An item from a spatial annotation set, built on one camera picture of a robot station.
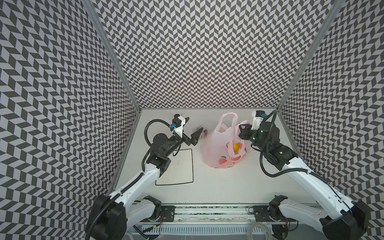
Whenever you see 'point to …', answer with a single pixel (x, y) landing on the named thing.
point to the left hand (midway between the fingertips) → (196, 123)
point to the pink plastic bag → (222, 149)
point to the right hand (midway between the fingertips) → (238, 128)
